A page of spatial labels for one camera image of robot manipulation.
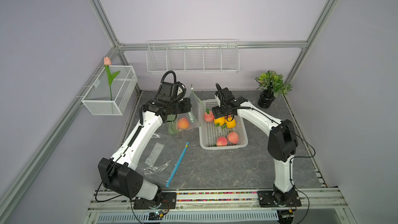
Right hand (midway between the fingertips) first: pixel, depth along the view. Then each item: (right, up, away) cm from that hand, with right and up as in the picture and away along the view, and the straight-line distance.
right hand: (218, 110), depth 93 cm
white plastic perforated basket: (-6, -14, +3) cm, 16 cm away
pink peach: (-6, -5, +4) cm, 9 cm away
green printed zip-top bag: (-17, -5, -12) cm, 22 cm away
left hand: (-15, +3, -17) cm, 23 cm away
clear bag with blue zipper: (-34, -27, -6) cm, 44 cm away
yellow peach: (+2, -7, +3) cm, 8 cm away
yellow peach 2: (+8, -9, +1) cm, 12 cm away
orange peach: (-21, -7, -7) cm, 23 cm away
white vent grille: (-53, -49, -23) cm, 75 cm away
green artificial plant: (+31, +18, -2) cm, 36 cm away
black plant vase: (+33, +8, +10) cm, 36 cm away
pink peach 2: (+1, -18, -7) cm, 19 cm away
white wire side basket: (-56, +5, -26) cm, 62 cm away
